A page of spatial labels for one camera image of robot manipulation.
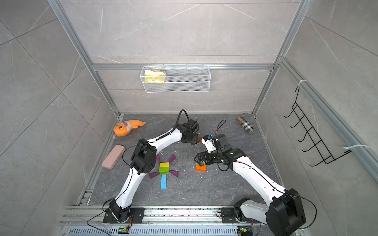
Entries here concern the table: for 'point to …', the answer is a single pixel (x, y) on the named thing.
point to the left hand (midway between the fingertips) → (195, 137)
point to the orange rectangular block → (201, 168)
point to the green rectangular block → (164, 170)
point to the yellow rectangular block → (164, 164)
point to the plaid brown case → (245, 124)
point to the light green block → (204, 163)
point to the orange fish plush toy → (124, 128)
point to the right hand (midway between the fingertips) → (202, 157)
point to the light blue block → (163, 182)
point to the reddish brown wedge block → (199, 140)
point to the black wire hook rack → (316, 139)
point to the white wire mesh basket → (179, 79)
